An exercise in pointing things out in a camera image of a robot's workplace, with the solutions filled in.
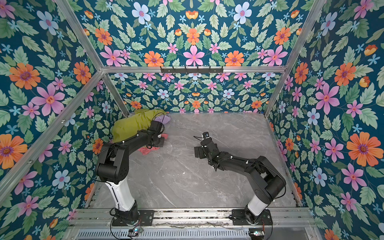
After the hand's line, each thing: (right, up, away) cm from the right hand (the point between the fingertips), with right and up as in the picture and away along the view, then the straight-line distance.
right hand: (202, 146), depth 91 cm
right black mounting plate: (+18, -33, -19) cm, 42 cm away
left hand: (-28, +4, +6) cm, 29 cm away
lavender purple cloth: (-28, +18, +22) cm, 39 cm away
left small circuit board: (-31, -38, -21) cm, 54 cm away
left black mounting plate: (-28, -34, -18) cm, 47 cm away
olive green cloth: (-44, +16, +9) cm, 48 cm away
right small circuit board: (+26, -39, -21) cm, 52 cm away
